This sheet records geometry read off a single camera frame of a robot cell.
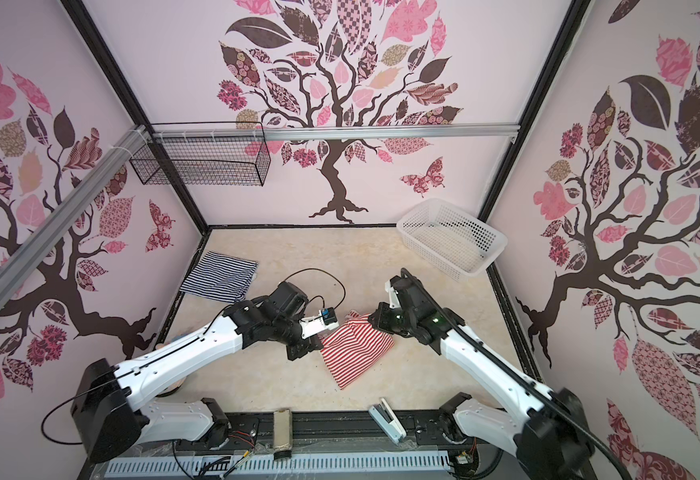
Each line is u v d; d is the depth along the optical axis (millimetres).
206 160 1217
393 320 707
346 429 750
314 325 671
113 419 384
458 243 1143
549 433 387
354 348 776
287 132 931
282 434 711
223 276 1033
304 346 657
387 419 756
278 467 697
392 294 726
